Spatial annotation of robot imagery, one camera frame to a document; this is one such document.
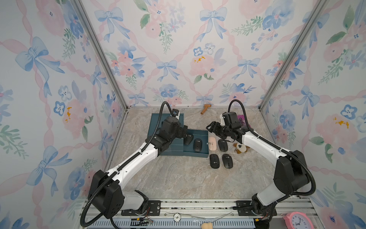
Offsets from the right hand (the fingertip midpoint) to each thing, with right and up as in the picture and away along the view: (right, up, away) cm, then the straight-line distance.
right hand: (210, 128), depth 88 cm
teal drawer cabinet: (-21, -11, -3) cm, 24 cm away
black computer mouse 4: (+11, -20, +2) cm, 23 cm away
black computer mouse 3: (+9, -11, +7) cm, 16 cm away
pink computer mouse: (+3, -10, +8) cm, 13 cm away
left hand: (-19, +3, -7) cm, 21 cm away
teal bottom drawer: (-13, -15, +9) cm, 22 cm away
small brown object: (+21, -13, +5) cm, 25 cm away
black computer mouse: (-7, -11, +8) cm, 15 cm away
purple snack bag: (+18, +7, -4) cm, 20 cm away
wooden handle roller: (+2, +18, +33) cm, 37 cm away
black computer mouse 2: (-13, -7, +12) cm, 19 cm away
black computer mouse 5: (+3, -20, +1) cm, 20 cm away
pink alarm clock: (+39, -44, -19) cm, 62 cm away
